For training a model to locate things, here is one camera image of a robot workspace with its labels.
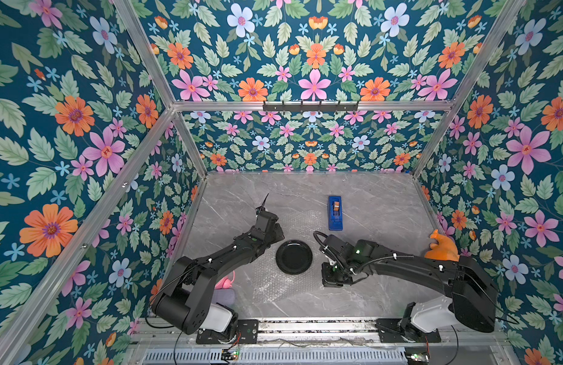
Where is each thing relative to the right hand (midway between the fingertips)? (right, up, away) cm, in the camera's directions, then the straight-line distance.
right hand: (323, 281), depth 77 cm
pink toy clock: (-36, -2, +5) cm, 36 cm away
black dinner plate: (-11, +5, +12) cm, 17 cm away
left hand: (-15, +16, +14) cm, 26 cm away
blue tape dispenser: (+7, +23, +21) cm, 32 cm away
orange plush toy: (+48, +9, +9) cm, 50 cm away
